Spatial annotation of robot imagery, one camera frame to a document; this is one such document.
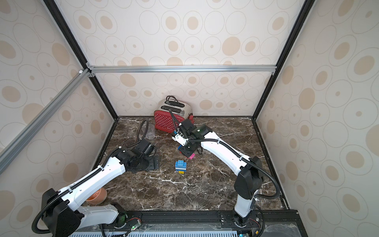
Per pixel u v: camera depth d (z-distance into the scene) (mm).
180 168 848
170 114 1011
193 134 562
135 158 547
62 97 724
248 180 437
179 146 714
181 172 894
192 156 716
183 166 829
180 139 718
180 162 831
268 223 730
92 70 906
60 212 373
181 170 856
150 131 1068
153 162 710
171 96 1029
